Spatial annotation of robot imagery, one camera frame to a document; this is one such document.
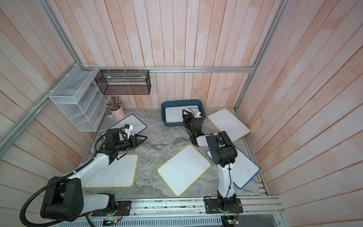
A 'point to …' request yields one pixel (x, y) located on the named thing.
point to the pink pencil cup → (118, 114)
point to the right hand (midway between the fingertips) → (181, 111)
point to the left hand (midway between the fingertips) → (145, 140)
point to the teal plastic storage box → (181, 102)
